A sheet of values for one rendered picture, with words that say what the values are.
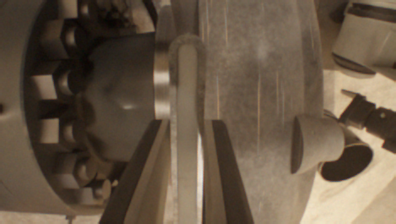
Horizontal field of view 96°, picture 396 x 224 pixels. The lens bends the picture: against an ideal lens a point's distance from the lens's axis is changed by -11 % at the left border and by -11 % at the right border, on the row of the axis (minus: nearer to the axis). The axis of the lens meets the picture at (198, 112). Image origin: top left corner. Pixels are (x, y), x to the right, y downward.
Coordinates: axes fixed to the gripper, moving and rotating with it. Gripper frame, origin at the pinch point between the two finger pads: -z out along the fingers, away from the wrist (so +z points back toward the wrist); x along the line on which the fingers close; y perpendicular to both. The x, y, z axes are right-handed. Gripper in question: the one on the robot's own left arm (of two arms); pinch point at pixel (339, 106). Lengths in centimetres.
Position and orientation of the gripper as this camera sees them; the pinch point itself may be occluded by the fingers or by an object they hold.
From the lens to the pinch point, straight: 79.9
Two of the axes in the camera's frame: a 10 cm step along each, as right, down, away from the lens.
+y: 6.0, 5.4, 5.9
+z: 4.4, 4.0, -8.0
